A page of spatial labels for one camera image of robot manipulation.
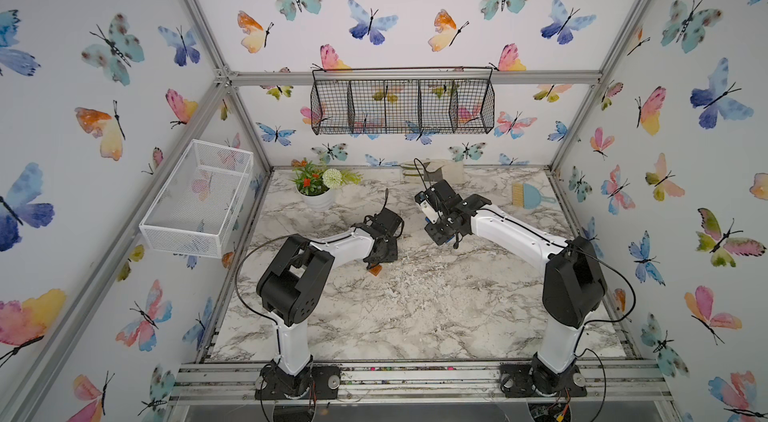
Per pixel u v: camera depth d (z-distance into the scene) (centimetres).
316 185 97
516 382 73
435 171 118
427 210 81
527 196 112
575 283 47
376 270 93
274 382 69
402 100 98
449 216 64
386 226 77
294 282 49
